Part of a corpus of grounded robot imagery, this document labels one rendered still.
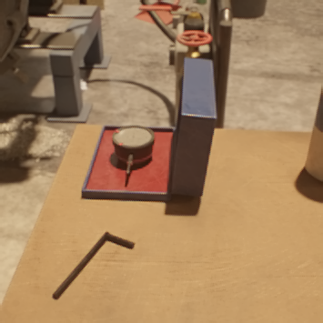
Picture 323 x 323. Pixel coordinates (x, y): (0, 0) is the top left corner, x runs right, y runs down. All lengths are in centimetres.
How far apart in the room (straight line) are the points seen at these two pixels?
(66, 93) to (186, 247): 123
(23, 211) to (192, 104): 88
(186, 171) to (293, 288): 17
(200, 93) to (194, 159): 8
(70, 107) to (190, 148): 121
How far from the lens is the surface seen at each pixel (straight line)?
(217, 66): 95
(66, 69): 164
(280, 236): 54
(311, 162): 63
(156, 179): 59
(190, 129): 51
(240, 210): 56
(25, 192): 139
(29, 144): 160
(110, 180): 60
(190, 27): 104
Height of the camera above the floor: 83
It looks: 35 degrees down
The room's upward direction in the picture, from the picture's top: straight up
